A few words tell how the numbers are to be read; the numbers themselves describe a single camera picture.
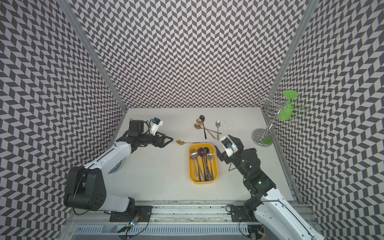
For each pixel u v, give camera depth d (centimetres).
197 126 108
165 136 84
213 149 94
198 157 93
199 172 87
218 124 108
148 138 75
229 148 58
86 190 42
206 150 94
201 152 94
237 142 67
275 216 53
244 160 53
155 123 77
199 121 111
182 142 99
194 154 90
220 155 64
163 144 75
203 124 109
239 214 74
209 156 92
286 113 75
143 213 75
